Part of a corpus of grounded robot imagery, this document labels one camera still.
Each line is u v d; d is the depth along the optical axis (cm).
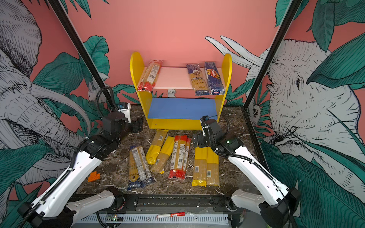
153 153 91
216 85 70
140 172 81
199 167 85
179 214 70
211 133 53
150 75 75
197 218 70
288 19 73
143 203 75
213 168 84
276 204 38
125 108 58
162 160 86
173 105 108
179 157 86
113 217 70
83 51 86
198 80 73
